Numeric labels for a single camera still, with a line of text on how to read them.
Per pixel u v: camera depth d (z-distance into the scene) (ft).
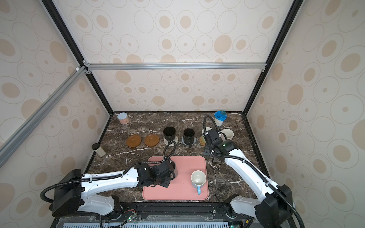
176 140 3.33
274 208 1.27
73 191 1.32
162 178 2.04
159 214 2.39
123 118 3.59
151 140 3.37
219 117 3.40
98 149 2.88
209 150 2.35
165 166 1.99
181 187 2.71
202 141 3.29
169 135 3.03
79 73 2.77
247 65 3.00
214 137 1.99
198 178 2.69
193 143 3.26
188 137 3.19
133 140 3.30
